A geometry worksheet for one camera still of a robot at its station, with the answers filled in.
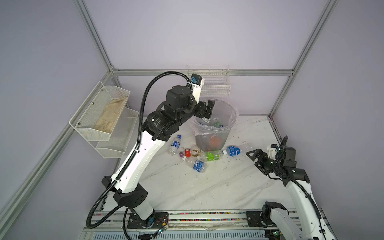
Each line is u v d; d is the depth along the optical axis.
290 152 0.59
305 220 0.43
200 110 0.51
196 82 0.47
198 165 0.88
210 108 0.52
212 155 0.92
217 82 0.95
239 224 0.73
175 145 0.97
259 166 0.69
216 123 0.97
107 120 0.77
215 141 0.88
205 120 0.93
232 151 0.95
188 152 0.95
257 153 0.70
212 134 0.86
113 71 0.91
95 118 0.77
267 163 0.68
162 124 0.39
